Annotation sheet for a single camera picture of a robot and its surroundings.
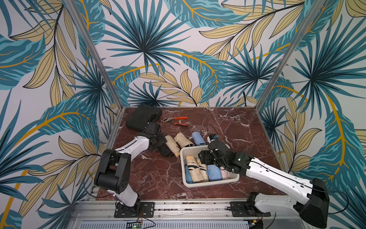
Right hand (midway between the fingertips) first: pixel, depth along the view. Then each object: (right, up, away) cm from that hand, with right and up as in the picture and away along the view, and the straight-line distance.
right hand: (203, 154), depth 77 cm
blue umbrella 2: (-7, -14, +1) cm, 16 cm away
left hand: (-26, +4, +16) cm, 30 cm away
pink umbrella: (+13, -12, +3) cm, 18 cm away
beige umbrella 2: (-17, +2, +17) cm, 25 cm away
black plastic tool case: (-44, +19, +28) cm, 56 cm away
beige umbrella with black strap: (-4, -11, +2) cm, 11 cm away
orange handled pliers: (-22, +20, +33) cm, 44 cm away
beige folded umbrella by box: (-11, +5, +18) cm, 22 cm away
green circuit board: (-35, -34, -5) cm, 50 cm away
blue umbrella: (+6, -10, +1) cm, 12 cm away
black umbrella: (-23, 0, +15) cm, 28 cm away
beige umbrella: (0, -10, +6) cm, 11 cm away
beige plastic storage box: (-4, -1, +12) cm, 13 cm away
